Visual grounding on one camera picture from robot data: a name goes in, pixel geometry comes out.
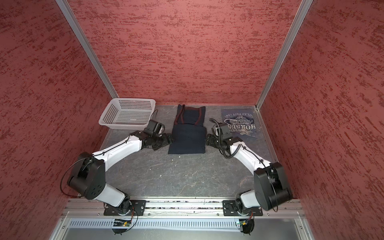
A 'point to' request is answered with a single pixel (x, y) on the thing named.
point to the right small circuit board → (242, 223)
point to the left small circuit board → (121, 223)
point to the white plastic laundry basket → (128, 113)
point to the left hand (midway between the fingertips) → (169, 143)
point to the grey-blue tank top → (241, 122)
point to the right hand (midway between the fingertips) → (208, 143)
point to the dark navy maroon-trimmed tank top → (188, 134)
